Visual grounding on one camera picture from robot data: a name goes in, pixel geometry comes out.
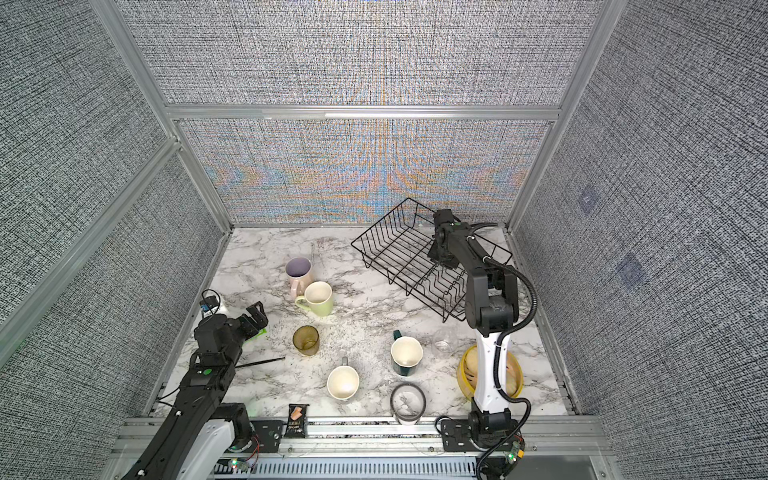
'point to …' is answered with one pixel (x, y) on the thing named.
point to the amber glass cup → (306, 339)
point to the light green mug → (318, 297)
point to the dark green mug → (406, 354)
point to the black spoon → (260, 362)
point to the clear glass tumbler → (445, 341)
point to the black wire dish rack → (397, 247)
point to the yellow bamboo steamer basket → (467, 373)
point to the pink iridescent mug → (299, 272)
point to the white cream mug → (343, 381)
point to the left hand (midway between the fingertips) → (249, 310)
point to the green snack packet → (260, 333)
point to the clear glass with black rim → (408, 403)
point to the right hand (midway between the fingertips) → (441, 259)
